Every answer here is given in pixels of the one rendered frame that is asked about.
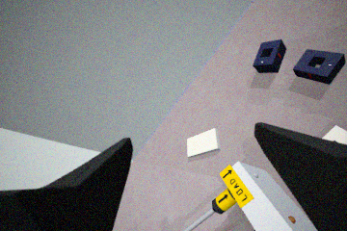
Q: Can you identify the grey rectangular block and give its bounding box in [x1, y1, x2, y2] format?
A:
[183, 161, 317, 231]

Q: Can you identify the white flat rectangular block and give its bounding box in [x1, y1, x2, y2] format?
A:
[187, 128, 221, 158]

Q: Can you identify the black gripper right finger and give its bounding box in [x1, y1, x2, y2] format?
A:
[254, 122, 347, 231]

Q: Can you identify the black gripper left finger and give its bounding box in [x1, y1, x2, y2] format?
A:
[0, 138, 133, 231]

